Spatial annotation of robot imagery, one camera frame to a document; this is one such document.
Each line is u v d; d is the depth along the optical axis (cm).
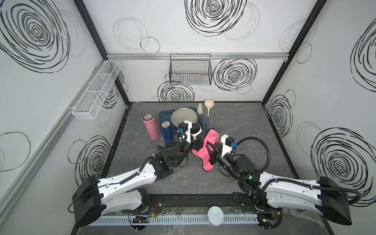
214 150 62
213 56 91
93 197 40
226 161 60
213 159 60
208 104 116
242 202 74
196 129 60
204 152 66
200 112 111
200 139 60
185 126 56
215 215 66
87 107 72
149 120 83
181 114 110
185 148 59
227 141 57
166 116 110
